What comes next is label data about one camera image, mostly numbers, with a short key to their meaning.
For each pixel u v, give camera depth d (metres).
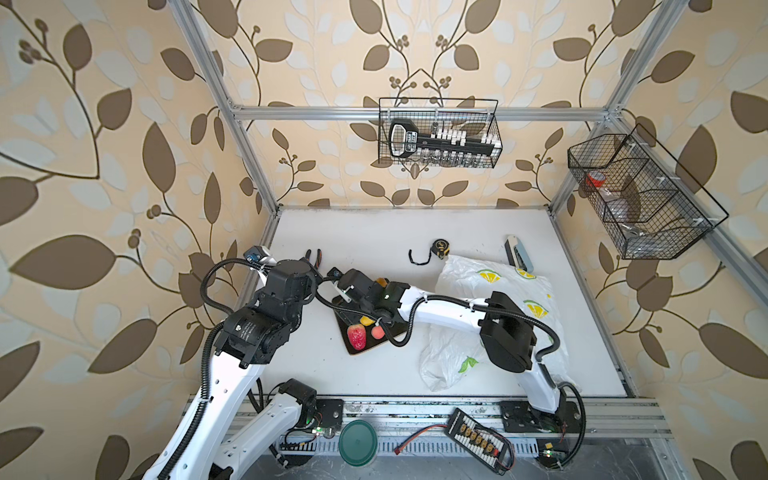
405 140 0.85
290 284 0.48
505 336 0.50
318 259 1.05
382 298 0.63
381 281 0.91
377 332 0.85
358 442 0.62
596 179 0.89
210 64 0.81
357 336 0.84
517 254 1.02
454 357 0.73
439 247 1.05
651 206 0.73
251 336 0.42
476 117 0.91
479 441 0.70
